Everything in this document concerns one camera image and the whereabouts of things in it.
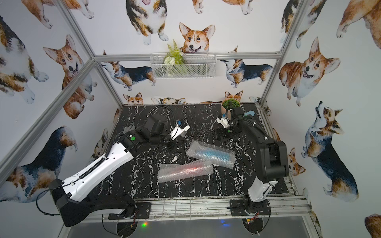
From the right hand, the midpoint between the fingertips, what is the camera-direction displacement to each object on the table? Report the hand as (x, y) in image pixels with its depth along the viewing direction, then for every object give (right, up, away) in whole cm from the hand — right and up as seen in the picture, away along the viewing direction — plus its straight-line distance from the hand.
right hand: (217, 135), depth 88 cm
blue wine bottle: (-1, -11, 0) cm, 11 cm away
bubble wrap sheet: (-30, -19, -6) cm, 36 cm away
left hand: (-16, +1, -18) cm, 25 cm away
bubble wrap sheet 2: (-14, -7, +6) cm, 17 cm away
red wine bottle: (-19, -18, -7) cm, 28 cm away
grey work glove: (-61, +3, +18) cm, 64 cm away
